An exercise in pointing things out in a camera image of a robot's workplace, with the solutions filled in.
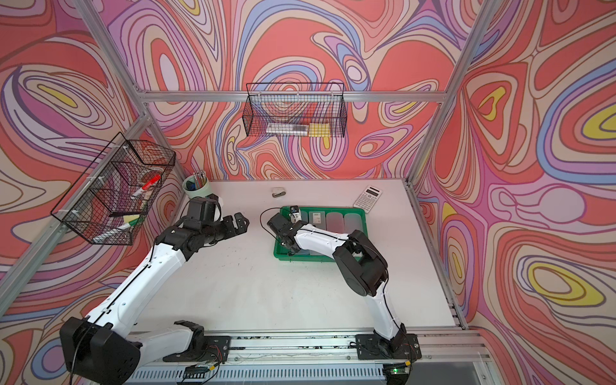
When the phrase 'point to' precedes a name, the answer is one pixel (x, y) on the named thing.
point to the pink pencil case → (334, 222)
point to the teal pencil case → (308, 252)
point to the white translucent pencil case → (352, 221)
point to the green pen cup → (196, 184)
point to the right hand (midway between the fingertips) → (302, 239)
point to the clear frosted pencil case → (318, 219)
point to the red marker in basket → (151, 182)
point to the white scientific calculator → (368, 198)
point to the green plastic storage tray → (279, 252)
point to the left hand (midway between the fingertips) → (241, 224)
